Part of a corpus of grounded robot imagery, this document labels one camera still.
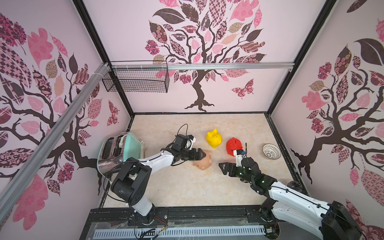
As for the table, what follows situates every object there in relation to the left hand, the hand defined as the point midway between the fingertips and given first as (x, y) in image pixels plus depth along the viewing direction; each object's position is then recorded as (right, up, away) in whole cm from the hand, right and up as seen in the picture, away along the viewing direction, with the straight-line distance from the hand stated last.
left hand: (201, 158), depth 88 cm
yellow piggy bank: (+9, +11, +7) cm, 16 cm away
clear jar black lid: (+47, -11, -15) cm, 50 cm away
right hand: (+13, -2, -6) cm, 14 cm away
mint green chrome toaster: (-47, +7, -9) cm, 48 cm away
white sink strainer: (+47, +3, +8) cm, 47 cm away
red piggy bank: (+20, +8, +3) cm, 22 cm away
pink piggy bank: (+2, -2, -2) cm, 4 cm away
